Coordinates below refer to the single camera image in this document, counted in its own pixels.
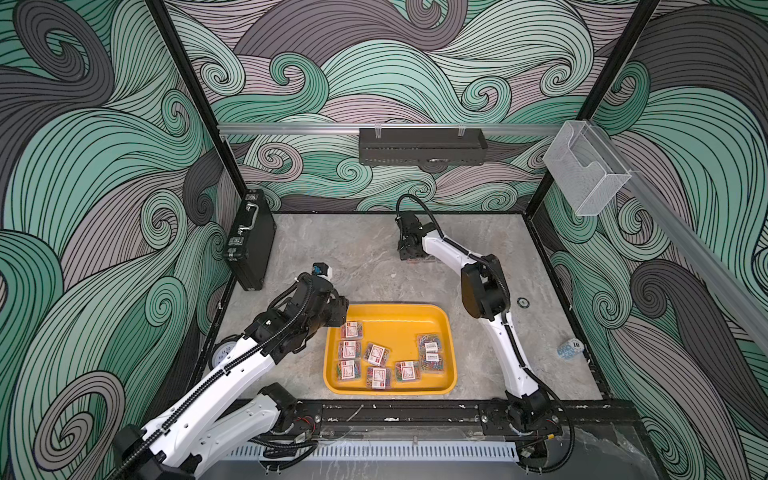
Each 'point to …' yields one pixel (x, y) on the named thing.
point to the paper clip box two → (352, 330)
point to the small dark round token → (523, 302)
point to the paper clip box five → (376, 355)
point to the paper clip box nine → (429, 347)
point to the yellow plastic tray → (393, 349)
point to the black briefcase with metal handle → (249, 244)
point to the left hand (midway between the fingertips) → (339, 299)
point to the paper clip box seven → (378, 378)
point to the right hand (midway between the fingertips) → (408, 251)
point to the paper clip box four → (350, 350)
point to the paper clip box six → (348, 370)
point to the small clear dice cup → (570, 349)
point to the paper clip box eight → (407, 371)
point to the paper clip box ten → (432, 363)
